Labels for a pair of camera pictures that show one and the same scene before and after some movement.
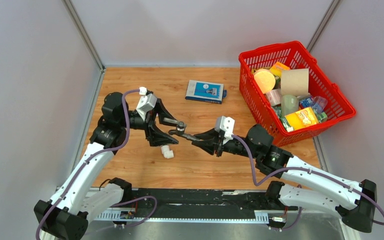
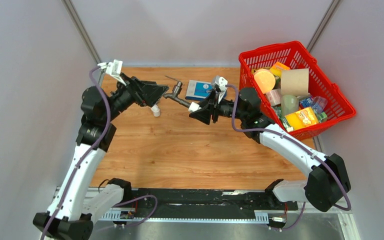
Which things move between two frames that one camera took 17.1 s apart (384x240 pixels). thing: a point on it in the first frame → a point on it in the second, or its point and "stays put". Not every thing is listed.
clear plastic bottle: x=318 y=103 stays put
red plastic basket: x=321 y=86 stays put
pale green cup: x=290 y=104 stays put
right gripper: x=210 y=145 → x=204 y=114
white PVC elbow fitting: x=167 y=153 → x=194 y=106
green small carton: x=322 y=117 stays put
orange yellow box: x=278 y=67 stays put
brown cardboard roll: x=295 y=82 stays put
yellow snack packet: x=303 y=118 stays put
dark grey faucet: x=180 y=129 → x=176 y=90
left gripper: x=157 y=137 → x=144 y=93
